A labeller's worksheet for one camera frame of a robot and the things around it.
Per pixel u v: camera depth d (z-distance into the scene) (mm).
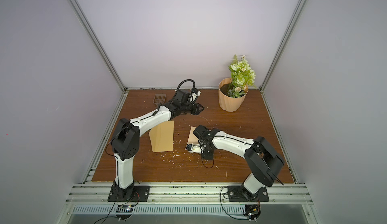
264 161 453
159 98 1140
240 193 717
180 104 716
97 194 757
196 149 759
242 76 878
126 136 558
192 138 927
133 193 686
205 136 680
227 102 954
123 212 719
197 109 796
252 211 699
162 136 940
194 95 740
